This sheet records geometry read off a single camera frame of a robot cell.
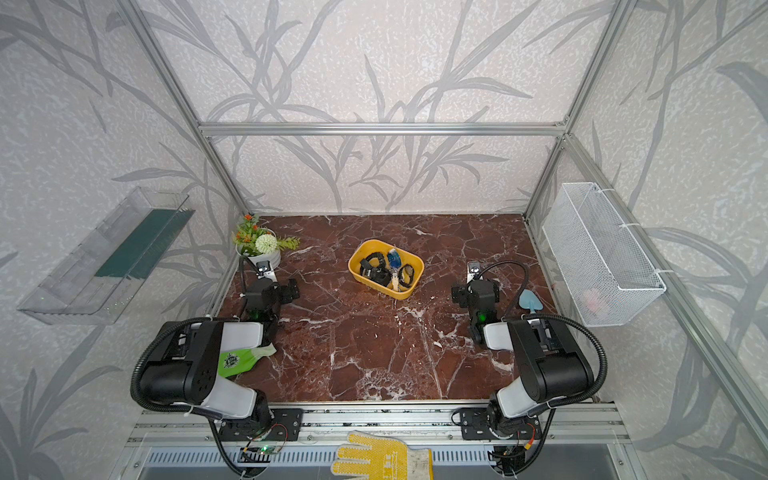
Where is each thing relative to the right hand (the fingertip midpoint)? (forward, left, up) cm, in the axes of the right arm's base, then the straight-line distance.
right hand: (474, 278), depth 95 cm
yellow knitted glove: (-46, +27, -5) cm, 54 cm away
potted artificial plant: (+7, +67, +10) cm, 68 cm away
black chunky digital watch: (+6, +36, -3) cm, 36 cm away
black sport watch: (+3, +30, -3) cm, 31 cm away
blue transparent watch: (+8, +25, 0) cm, 27 cm away
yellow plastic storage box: (+14, +33, 0) cm, 36 cm away
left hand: (0, +63, +2) cm, 63 cm away
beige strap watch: (0, +25, -1) cm, 25 cm away
